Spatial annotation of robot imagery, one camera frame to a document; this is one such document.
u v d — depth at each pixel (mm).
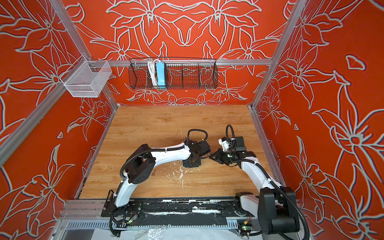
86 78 910
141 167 509
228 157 656
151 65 875
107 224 697
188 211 727
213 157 783
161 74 878
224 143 794
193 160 733
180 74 976
